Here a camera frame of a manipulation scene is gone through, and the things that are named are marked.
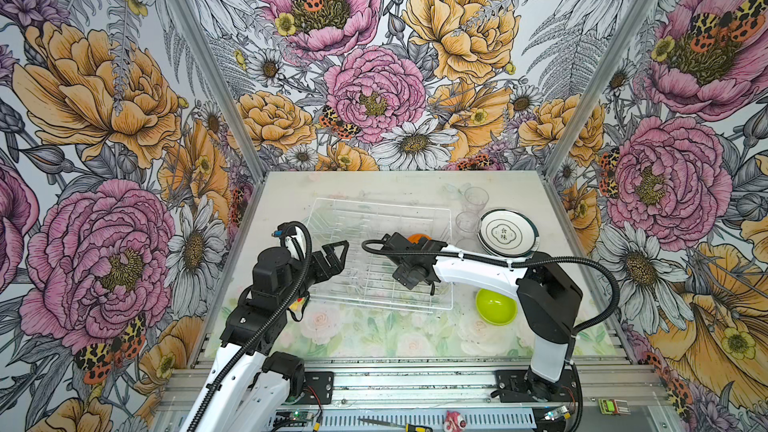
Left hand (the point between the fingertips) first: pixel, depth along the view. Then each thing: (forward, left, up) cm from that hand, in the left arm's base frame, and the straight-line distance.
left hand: (336, 258), depth 73 cm
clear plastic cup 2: (+24, -39, -20) cm, 50 cm away
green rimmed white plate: (+20, -53, -20) cm, 60 cm away
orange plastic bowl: (+18, -21, -19) cm, 34 cm away
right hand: (+6, -22, -16) cm, 28 cm away
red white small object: (-31, -27, -17) cm, 44 cm away
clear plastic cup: (+35, -45, -20) cm, 60 cm away
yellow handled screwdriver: (-32, -17, -21) cm, 41 cm away
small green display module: (-29, -64, -19) cm, 73 cm away
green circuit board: (-29, +9, -22) cm, 38 cm away
